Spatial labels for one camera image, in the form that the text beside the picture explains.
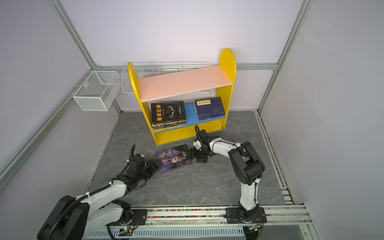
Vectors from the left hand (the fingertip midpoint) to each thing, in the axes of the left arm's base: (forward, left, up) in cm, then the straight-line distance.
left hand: (160, 166), depth 88 cm
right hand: (+3, -19, -2) cm, 19 cm away
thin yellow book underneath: (+20, -7, +16) cm, 27 cm away
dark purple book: (+6, -7, -2) cm, 9 cm away
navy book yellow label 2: (+27, -27, +13) cm, 41 cm away
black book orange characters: (+27, -6, +18) cm, 33 cm away
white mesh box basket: (+51, +44, +18) cm, 69 cm away
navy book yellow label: (+31, -32, +16) cm, 47 cm away
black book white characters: (+20, -6, +12) cm, 24 cm away
